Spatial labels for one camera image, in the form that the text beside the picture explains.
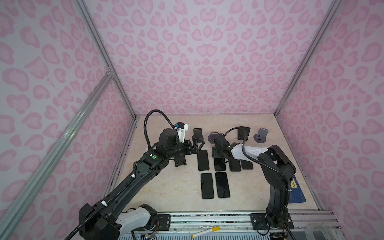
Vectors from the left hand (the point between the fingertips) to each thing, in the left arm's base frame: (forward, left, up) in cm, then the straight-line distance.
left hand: (199, 141), depth 71 cm
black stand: (+3, +12, -26) cm, 29 cm away
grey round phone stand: (+18, -42, -23) cm, 51 cm away
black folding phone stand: (+24, -31, -27) cm, 47 cm away
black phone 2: (+1, -12, -26) cm, 29 cm away
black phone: (+4, -2, -28) cm, 28 cm away
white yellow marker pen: (-33, -5, -26) cm, 42 cm away
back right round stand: (+20, -9, -25) cm, 33 cm away
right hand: (+10, -12, -26) cm, 31 cm away
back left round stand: (+20, +1, -22) cm, 29 cm away
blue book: (-18, -51, -27) cm, 61 cm away
